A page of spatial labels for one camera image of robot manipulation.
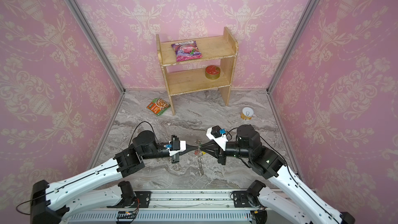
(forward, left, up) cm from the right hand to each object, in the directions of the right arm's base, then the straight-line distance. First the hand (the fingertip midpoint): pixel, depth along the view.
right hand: (203, 146), depth 61 cm
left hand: (-1, +3, +1) cm, 3 cm away
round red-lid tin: (+51, -8, -4) cm, 52 cm away
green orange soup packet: (+44, +30, -26) cm, 60 cm away
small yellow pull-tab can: (+32, -29, -23) cm, 49 cm away
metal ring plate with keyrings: (-7, +2, -4) cm, 8 cm away
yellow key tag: (-2, 0, 0) cm, 2 cm away
